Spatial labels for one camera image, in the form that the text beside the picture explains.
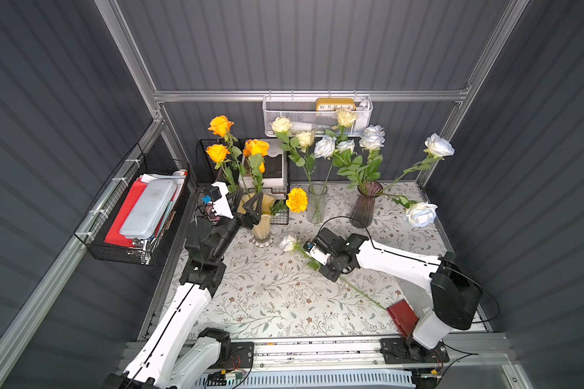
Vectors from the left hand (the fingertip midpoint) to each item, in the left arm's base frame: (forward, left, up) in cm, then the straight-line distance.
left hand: (253, 192), depth 65 cm
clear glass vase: (+21, -20, -24) cm, 38 cm away
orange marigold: (+1, -12, -5) cm, 13 cm away
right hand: (-5, -24, -32) cm, 41 cm away
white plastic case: (0, +32, -7) cm, 33 cm away
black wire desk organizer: (+43, +32, -33) cm, 63 cm away
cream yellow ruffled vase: (+6, +1, -26) cm, 27 cm away
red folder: (-8, +38, -8) cm, 40 cm away
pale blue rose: (+20, -28, -4) cm, 34 cm away
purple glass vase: (+23, -42, -36) cm, 60 cm away
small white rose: (0, -9, -26) cm, 28 cm away
